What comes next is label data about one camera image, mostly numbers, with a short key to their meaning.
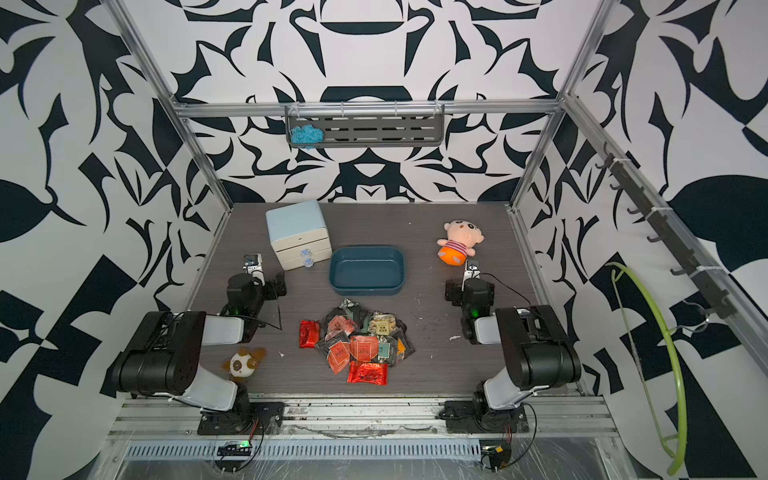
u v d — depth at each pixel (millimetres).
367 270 995
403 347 850
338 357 827
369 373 809
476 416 672
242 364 794
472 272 813
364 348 830
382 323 870
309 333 850
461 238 1020
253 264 811
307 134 912
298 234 934
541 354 446
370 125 942
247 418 698
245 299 716
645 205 588
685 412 498
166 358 450
